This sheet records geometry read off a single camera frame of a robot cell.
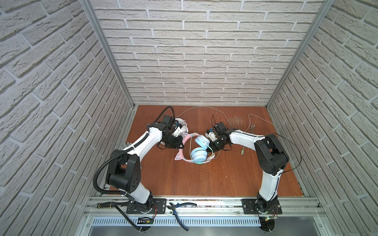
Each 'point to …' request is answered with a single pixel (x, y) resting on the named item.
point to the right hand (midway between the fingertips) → (208, 149)
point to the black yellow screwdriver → (105, 205)
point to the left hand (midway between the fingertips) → (183, 145)
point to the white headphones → (184, 128)
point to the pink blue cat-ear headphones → (199, 152)
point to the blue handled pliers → (174, 207)
